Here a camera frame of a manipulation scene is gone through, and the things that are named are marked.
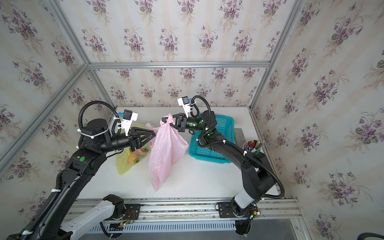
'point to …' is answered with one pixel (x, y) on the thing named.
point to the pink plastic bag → (169, 144)
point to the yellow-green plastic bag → (126, 159)
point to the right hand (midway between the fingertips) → (166, 122)
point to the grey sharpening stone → (239, 137)
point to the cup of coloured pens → (253, 146)
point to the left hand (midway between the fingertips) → (154, 134)
